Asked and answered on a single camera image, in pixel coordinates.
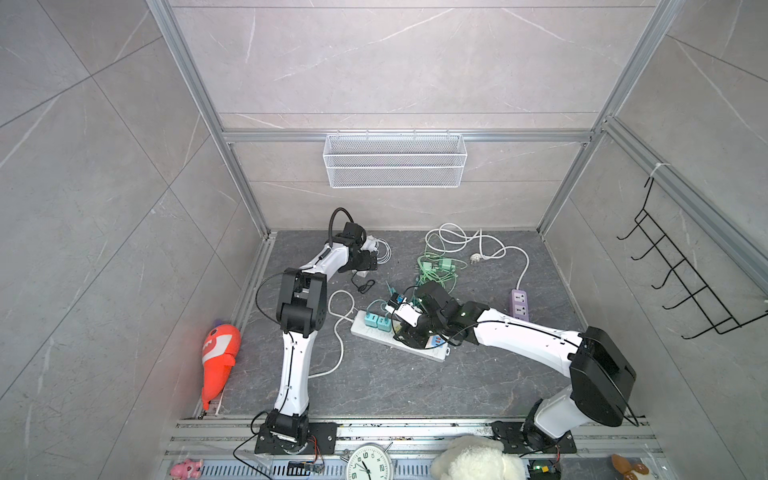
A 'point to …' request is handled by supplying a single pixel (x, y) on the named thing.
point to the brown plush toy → (629, 470)
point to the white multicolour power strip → (436, 348)
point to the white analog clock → (370, 462)
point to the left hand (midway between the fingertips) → (364, 258)
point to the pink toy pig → (188, 470)
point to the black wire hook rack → (717, 315)
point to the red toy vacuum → (220, 347)
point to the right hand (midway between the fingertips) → (399, 327)
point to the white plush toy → (477, 458)
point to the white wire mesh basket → (395, 161)
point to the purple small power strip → (519, 304)
